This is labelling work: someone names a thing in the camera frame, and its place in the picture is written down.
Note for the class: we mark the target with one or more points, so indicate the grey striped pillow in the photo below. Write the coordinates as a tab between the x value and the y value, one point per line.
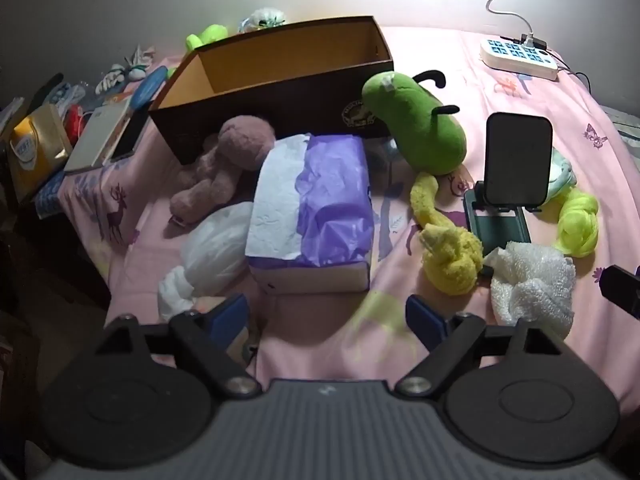
622	127

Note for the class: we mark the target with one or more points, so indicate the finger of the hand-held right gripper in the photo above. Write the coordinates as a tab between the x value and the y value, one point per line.
622	292

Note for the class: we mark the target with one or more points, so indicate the pink printed bedsheet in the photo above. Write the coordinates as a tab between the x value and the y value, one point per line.
525	125

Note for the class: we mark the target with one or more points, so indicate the black charger plug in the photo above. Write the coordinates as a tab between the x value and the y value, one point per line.
534	41

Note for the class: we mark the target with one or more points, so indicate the dark green phone stand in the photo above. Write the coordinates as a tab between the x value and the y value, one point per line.
495	230

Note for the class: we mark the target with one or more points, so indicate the white plastic bag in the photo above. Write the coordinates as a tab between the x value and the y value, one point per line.
215	245

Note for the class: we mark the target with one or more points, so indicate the white power strip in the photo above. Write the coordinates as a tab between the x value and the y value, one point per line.
520	57

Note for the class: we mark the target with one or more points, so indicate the pink-brown plush toy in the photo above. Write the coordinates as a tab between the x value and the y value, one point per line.
235	145

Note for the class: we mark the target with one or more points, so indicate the red packet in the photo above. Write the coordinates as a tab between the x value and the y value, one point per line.
76	124

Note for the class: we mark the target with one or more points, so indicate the brown cardboard box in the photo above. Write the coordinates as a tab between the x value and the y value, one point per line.
300	95

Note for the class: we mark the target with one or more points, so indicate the blue oval object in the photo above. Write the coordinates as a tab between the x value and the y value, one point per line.
150	87

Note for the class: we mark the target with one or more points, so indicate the bright green plush toy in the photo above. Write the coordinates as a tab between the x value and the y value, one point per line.
207	35

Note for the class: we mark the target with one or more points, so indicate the purple tissue pack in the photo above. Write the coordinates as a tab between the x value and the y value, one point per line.
330	200

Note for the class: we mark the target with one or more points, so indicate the white book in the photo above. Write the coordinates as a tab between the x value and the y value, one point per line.
95	137

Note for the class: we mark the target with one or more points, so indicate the orange packet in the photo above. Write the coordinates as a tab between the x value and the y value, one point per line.
117	98

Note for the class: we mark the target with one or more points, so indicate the yellow tissue pack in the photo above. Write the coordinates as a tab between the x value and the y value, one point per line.
37	150

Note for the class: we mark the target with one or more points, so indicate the black flat object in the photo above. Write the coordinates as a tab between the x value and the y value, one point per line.
46	91

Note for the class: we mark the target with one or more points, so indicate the blue and white packet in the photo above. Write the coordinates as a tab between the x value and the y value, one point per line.
67	95

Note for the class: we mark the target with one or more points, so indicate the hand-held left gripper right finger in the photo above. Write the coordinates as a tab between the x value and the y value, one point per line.
422	319

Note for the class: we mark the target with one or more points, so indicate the blue patterned cloth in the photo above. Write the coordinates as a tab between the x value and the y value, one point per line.
50	196

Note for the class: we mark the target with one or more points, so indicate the mint green cloth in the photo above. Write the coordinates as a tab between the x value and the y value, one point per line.
560	175

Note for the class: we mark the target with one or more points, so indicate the neon yellow yarn bundle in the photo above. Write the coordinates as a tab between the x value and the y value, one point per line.
577	225

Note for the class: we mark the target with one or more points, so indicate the green plush toy black antennae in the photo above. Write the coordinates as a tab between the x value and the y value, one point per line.
425	125

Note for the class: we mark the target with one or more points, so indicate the yellow terry towel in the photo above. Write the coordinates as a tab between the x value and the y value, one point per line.
450	260

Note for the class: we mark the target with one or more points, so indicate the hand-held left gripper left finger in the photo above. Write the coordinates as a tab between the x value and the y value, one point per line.
229	316

